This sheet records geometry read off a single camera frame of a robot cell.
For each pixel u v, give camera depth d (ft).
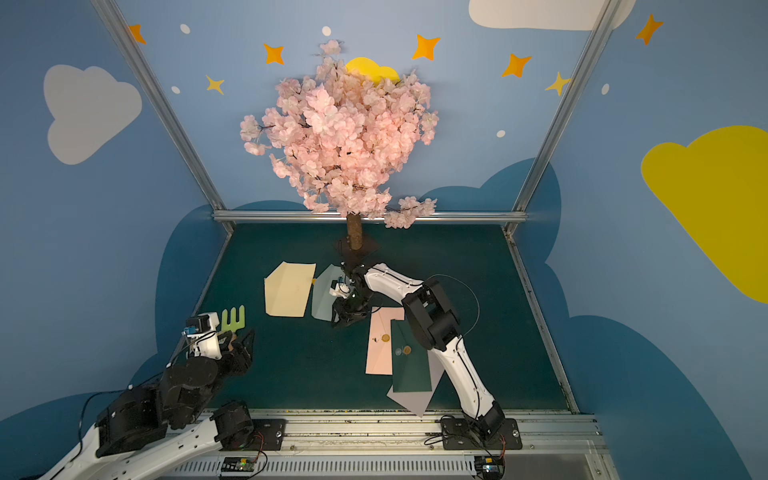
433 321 1.95
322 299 3.29
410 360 2.87
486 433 2.11
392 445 2.42
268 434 2.46
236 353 1.89
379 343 2.97
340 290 2.90
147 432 1.47
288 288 3.35
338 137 2.03
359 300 2.82
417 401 2.65
